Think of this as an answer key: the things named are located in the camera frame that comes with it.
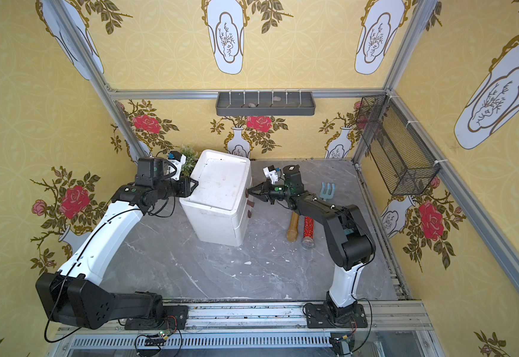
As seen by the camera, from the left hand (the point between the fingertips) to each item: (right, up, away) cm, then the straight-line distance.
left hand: (192, 182), depth 80 cm
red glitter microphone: (+43, -23, +8) cm, 50 cm away
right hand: (+17, -5, +5) cm, 19 cm away
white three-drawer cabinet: (+10, -8, -6) cm, 14 cm away
